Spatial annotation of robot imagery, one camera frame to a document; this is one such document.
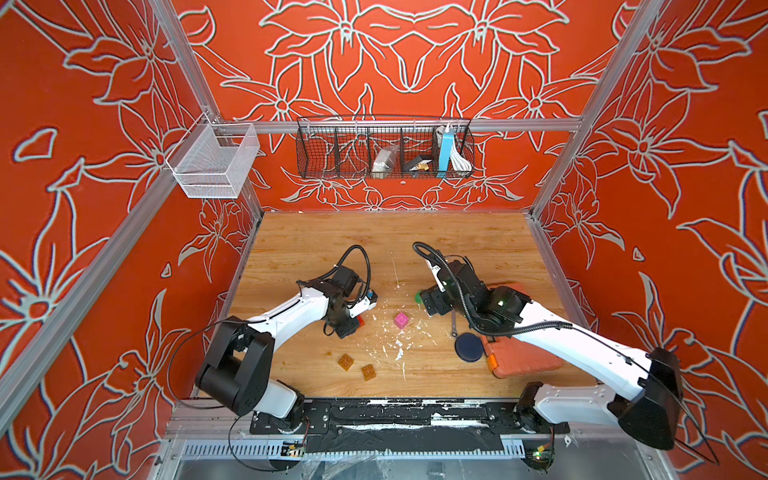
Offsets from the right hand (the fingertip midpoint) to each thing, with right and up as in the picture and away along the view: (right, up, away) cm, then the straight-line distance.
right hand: (430, 284), depth 77 cm
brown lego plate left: (-23, -22, +4) cm, 32 cm away
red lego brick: (-19, -13, +11) cm, 26 cm away
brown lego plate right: (-17, -24, +3) cm, 30 cm away
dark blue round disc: (+11, -19, +5) cm, 22 cm away
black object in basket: (-1, +35, +10) cm, 36 cm away
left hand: (-23, -13, +11) cm, 28 cm away
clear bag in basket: (-12, +36, +15) cm, 41 cm away
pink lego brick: (-7, -12, +10) cm, 17 cm away
